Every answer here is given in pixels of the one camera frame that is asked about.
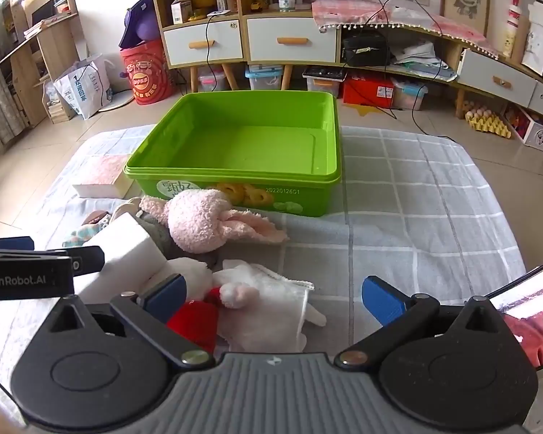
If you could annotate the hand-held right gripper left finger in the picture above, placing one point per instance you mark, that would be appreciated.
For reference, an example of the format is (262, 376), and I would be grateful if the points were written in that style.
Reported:
(168, 296)

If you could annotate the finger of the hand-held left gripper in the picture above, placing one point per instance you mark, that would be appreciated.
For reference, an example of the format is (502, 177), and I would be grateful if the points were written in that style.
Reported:
(9, 243)
(88, 260)

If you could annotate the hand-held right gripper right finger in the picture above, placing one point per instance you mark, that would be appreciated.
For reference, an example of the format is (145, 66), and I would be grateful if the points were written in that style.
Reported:
(380, 300)

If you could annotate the white plush toy red hat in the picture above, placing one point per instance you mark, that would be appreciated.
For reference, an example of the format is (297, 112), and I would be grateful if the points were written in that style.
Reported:
(194, 321)

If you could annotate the white foam block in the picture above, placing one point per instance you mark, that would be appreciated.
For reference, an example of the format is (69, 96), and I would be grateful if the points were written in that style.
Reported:
(126, 244)

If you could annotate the grey-green towel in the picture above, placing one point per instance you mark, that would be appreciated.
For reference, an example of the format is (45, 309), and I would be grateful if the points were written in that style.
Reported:
(160, 239)

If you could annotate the pink plush bunny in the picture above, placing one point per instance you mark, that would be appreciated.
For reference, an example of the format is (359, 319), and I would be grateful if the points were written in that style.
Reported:
(194, 221)

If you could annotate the green plastic bin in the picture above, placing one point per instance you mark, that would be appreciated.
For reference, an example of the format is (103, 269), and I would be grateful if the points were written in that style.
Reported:
(235, 144)

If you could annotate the teal patterned cloth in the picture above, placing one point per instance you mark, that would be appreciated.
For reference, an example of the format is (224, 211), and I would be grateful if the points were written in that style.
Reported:
(83, 235)

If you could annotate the brown round pad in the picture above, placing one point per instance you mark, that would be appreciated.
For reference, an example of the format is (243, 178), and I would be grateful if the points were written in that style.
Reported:
(95, 218)

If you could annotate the pink-topped foam block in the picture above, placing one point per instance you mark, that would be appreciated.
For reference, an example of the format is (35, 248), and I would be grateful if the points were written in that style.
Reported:
(102, 172)

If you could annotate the stack of books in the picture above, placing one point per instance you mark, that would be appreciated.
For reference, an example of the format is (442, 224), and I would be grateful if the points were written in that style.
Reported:
(59, 104)

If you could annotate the patterned curtain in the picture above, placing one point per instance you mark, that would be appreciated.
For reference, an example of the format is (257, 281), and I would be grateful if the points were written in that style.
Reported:
(0, 90)

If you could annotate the glossy reflective panel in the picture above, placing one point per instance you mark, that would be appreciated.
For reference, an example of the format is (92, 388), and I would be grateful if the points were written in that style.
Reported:
(534, 312)

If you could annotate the white shopping bag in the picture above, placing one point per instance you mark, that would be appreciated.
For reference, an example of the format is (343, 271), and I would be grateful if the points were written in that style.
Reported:
(83, 88)

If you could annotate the red printed bucket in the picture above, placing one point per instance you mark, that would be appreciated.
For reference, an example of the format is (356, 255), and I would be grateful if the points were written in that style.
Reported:
(145, 77)

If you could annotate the wooden desk with shelves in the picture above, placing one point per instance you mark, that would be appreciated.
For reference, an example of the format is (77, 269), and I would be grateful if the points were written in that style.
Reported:
(49, 45)

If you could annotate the yellow egg tray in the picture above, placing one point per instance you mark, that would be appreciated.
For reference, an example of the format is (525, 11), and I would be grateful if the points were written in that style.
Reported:
(486, 122)

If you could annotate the red box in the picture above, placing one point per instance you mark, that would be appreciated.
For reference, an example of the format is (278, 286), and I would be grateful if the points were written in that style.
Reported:
(366, 92)

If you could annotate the clear storage box pink lid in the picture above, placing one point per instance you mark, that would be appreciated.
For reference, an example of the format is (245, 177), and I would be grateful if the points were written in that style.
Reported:
(213, 82)

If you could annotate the clear storage box black lid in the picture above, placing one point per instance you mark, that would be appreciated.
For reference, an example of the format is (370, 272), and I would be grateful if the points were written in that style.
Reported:
(323, 81)

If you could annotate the white printed box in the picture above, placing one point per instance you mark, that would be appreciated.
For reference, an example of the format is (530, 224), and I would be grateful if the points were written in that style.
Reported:
(536, 133)

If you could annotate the clear storage box blue lid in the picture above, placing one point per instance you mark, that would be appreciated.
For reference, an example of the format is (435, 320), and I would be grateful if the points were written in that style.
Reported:
(263, 77)

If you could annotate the purple plush toy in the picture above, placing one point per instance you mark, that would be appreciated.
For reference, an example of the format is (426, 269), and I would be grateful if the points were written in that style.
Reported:
(140, 22)

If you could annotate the wooden low cabinet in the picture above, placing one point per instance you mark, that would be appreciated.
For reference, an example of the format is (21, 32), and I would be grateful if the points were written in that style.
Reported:
(497, 81)

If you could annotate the black bag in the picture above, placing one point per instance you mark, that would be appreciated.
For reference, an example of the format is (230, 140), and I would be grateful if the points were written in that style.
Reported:
(364, 49)

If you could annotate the wooden cabinet white drawers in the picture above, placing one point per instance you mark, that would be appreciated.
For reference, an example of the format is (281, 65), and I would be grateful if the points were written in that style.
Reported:
(294, 40)

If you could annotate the pink tablecloth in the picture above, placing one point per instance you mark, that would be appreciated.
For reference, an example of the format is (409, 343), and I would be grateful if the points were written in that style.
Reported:
(389, 13)

